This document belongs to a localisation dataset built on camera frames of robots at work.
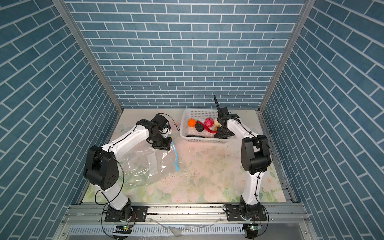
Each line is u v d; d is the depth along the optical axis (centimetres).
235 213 74
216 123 105
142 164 90
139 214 74
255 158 53
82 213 75
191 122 108
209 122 105
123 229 72
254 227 71
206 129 107
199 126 105
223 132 81
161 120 75
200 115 120
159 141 74
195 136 104
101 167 46
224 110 81
